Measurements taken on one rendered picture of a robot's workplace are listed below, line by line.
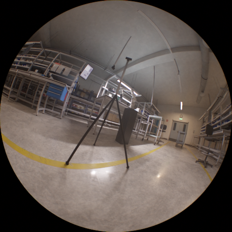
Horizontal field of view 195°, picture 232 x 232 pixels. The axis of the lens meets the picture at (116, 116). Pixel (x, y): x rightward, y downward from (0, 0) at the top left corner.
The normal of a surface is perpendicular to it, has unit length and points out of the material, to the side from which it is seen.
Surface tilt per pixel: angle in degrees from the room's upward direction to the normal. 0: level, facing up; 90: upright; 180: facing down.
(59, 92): 90
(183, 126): 90
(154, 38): 180
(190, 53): 180
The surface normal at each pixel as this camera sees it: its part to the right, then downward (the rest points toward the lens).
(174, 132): -0.76, -0.27
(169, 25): -0.29, 0.96
